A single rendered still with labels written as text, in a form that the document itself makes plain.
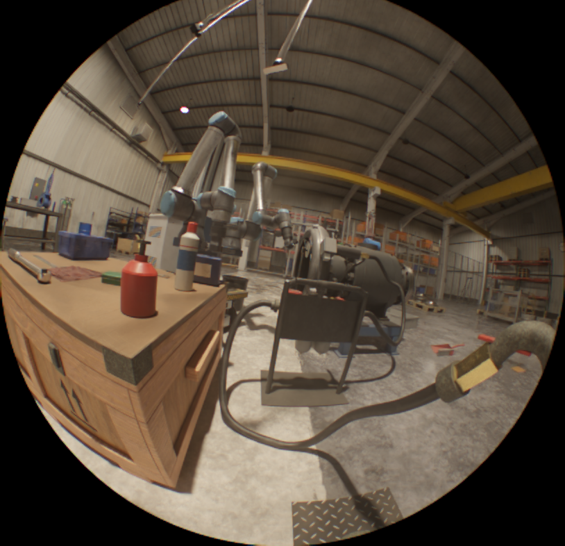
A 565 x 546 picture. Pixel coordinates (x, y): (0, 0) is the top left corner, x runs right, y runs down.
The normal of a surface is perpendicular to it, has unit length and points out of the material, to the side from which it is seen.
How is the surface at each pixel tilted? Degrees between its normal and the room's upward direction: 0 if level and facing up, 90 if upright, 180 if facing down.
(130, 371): 90
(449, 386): 96
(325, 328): 90
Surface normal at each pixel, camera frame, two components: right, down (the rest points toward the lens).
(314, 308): 0.11, 0.02
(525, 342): -0.99, 0.06
